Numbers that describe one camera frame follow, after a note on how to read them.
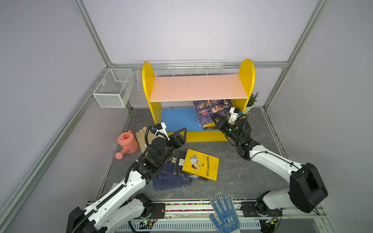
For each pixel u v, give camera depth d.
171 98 0.70
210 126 0.87
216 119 0.77
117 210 0.54
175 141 0.62
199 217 0.73
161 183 0.81
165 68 0.94
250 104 1.02
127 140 0.88
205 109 0.80
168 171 0.81
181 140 0.63
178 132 0.64
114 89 1.02
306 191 0.42
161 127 0.64
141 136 1.02
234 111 0.72
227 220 0.71
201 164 0.86
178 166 0.83
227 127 0.71
